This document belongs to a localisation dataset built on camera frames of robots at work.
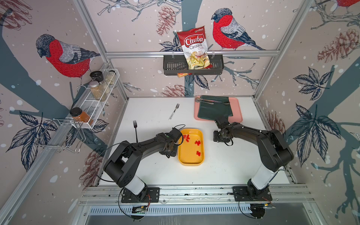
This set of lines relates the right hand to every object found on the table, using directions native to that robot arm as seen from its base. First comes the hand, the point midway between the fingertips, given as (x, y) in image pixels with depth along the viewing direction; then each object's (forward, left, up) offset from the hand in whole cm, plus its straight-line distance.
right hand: (216, 137), depth 96 cm
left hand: (-10, +30, +1) cm, 31 cm away
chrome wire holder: (-24, +70, +27) cm, 79 cm away
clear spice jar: (+21, +70, +35) cm, 81 cm away
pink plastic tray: (+19, -18, 0) cm, 26 cm away
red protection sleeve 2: (-5, +13, 0) cm, 14 cm away
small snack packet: (+27, +25, +33) cm, 49 cm away
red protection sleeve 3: (-12, +13, +1) cm, 18 cm away
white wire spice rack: (-1, +73, +31) cm, 79 cm away
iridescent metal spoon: (+37, +12, +1) cm, 39 cm away
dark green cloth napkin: (+24, +4, 0) cm, 24 cm away
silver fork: (+27, +30, +1) cm, 40 cm away
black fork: (+8, +60, 0) cm, 60 cm away
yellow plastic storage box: (-11, +17, -1) cm, 20 cm away
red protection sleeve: (-1, +20, +1) cm, 20 cm away
